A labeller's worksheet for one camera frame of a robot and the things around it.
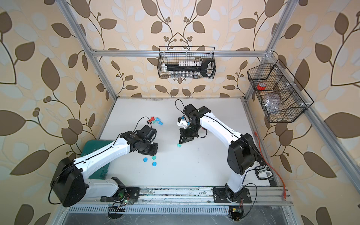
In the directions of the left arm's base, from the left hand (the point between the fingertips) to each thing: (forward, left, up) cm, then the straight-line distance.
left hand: (155, 149), depth 81 cm
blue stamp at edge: (+25, +1, -9) cm, 27 cm away
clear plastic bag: (+13, -62, +27) cm, 68 cm away
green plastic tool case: (+6, +44, -8) cm, 45 cm away
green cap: (-1, +2, -10) cm, 10 cm away
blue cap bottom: (-5, +1, -10) cm, 11 cm away
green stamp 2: (+26, +6, -8) cm, 28 cm away
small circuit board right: (-29, -45, -12) cm, 55 cm away
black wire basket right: (+17, -69, +26) cm, 76 cm away
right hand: (+3, -16, +5) cm, 17 cm away
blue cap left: (-3, +7, -9) cm, 12 cm away
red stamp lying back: (+29, +8, -9) cm, 32 cm away
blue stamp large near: (+28, +3, -8) cm, 30 cm away
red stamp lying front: (+26, +10, -8) cm, 29 cm away
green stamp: (+1, -14, +5) cm, 15 cm away
